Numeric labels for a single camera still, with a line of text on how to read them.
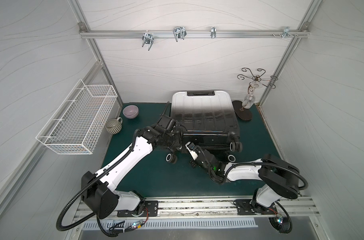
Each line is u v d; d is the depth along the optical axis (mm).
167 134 630
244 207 738
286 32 765
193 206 753
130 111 1115
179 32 765
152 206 740
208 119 817
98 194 383
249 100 960
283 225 716
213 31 719
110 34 773
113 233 684
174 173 870
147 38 784
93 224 702
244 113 1117
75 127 685
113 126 1033
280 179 447
